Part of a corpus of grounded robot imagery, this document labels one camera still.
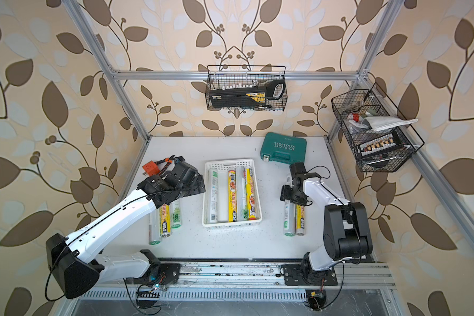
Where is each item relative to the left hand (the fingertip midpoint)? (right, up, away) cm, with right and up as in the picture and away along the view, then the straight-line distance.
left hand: (195, 184), depth 78 cm
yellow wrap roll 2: (+45, -15, +9) cm, 48 cm away
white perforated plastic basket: (+8, +6, +24) cm, 26 cm away
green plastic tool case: (+41, +15, +31) cm, 54 cm away
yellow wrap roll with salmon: (+22, -8, +13) cm, 27 cm away
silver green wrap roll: (+40, -13, +9) cm, 43 cm away
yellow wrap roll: (+14, -7, +14) cm, 21 cm away
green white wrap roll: (+5, -7, +13) cm, 16 cm away
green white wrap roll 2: (+18, -7, +15) cm, 24 cm away
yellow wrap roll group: (-15, -17, +7) cm, 23 cm away
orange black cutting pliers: (-23, +9, +31) cm, 40 cm away
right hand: (+41, -9, +13) cm, 44 cm away
